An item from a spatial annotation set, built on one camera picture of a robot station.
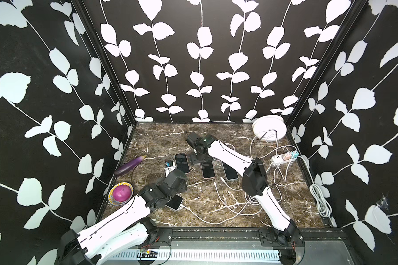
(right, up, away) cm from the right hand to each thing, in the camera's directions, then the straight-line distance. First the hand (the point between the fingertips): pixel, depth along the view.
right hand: (194, 159), depth 92 cm
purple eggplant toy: (-41, -5, +2) cm, 41 cm away
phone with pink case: (+8, -7, +4) cm, 12 cm away
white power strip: (+51, -1, +6) cm, 52 cm away
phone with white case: (-10, -21, -9) cm, 25 cm away
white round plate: (+46, +19, +8) cm, 50 cm away
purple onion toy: (-37, -17, -8) cm, 42 cm away
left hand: (-5, -7, -14) cm, 16 cm away
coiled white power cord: (+66, -23, -10) cm, 71 cm away
